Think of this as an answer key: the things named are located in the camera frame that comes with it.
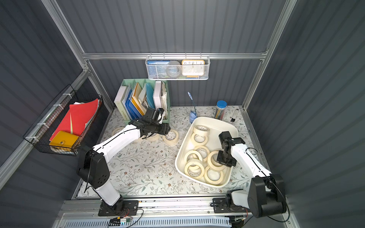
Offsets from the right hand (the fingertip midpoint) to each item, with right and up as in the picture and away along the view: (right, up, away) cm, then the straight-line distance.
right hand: (226, 162), depth 82 cm
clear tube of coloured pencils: (0, +32, +14) cm, 35 cm away
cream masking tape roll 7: (-7, -1, -1) cm, 7 cm away
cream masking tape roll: (-46, +13, +16) cm, 50 cm away
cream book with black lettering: (-68, +44, +12) cm, 82 cm away
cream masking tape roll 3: (-13, +18, +15) cm, 27 cm away
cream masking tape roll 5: (-12, +4, +11) cm, 17 cm away
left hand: (-37, +21, +5) cm, 43 cm away
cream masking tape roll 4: (-15, +11, +17) cm, 25 cm away
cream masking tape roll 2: (-75, +18, +21) cm, 80 cm away
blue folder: (-61, +32, +13) cm, 70 cm away
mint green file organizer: (-66, +53, +20) cm, 87 cm away
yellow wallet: (-80, +16, -18) cm, 84 cm away
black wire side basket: (-88, +16, -22) cm, 92 cm away
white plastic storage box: (-25, +10, +6) cm, 28 cm away
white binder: (-43, +41, +9) cm, 61 cm away
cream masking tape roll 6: (-20, +3, +7) cm, 21 cm away
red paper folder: (-82, +25, -10) cm, 86 cm away
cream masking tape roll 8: (-19, -5, +1) cm, 20 cm away
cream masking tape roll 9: (-8, -9, +1) cm, 12 cm away
